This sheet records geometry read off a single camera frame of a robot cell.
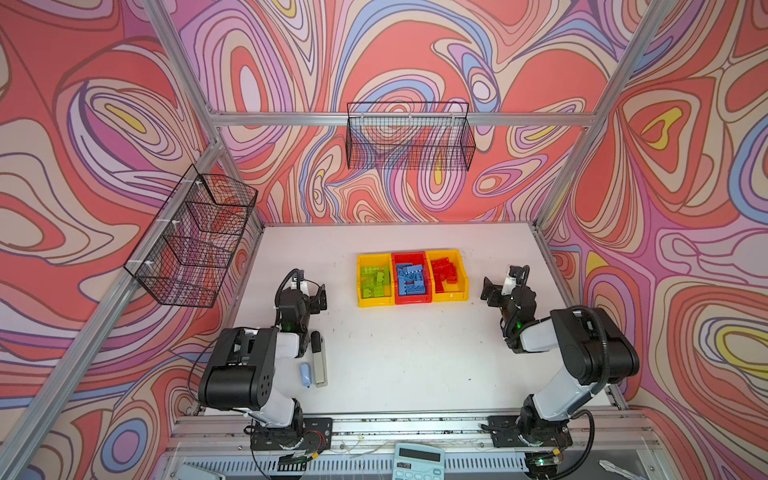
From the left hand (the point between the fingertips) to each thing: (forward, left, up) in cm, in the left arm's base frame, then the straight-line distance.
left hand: (309, 285), depth 94 cm
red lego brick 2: (+7, -47, -4) cm, 47 cm away
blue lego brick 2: (+2, -34, -5) cm, 35 cm away
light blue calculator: (-46, -32, -4) cm, 56 cm away
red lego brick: (+8, -43, -3) cm, 44 cm away
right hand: (+1, -62, -2) cm, 62 cm away
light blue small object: (-26, -2, -5) cm, 27 cm away
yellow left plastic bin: (+11, -23, -2) cm, 26 cm away
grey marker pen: (-22, -6, -4) cm, 23 cm away
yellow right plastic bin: (+1, -47, -6) cm, 48 cm away
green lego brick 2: (+4, -24, -2) cm, 24 cm away
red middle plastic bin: (+12, -36, -2) cm, 38 cm away
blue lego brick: (+8, -30, -3) cm, 31 cm away
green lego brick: (+1, -22, -5) cm, 22 cm away
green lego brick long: (+9, -19, -6) cm, 22 cm away
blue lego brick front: (+7, -34, -3) cm, 35 cm away
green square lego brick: (0, -18, -5) cm, 19 cm away
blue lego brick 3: (+2, -30, -4) cm, 30 cm away
